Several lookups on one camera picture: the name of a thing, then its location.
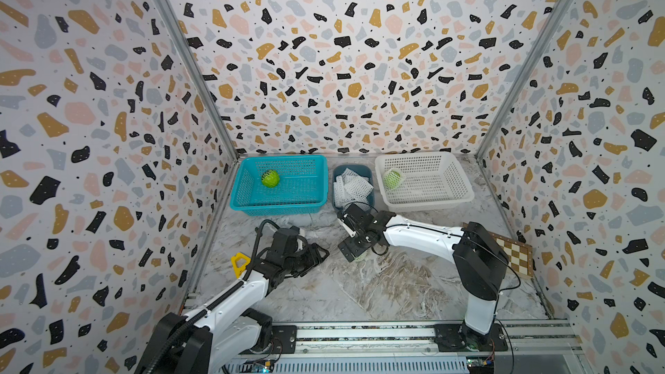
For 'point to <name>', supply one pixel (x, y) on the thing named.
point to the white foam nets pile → (351, 189)
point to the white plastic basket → (421, 181)
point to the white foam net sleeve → (402, 180)
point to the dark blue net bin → (364, 170)
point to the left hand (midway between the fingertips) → (328, 255)
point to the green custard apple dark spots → (270, 178)
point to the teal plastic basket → (280, 185)
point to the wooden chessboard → (521, 260)
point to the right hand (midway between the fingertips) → (353, 244)
